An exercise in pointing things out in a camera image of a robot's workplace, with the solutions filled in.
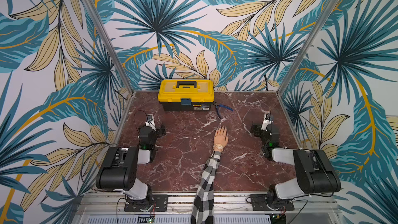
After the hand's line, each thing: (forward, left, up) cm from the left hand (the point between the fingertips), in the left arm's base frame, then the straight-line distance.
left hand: (154, 123), depth 93 cm
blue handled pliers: (+20, -40, -6) cm, 45 cm away
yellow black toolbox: (+15, -18, +9) cm, 26 cm away
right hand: (+2, -65, +1) cm, 65 cm away
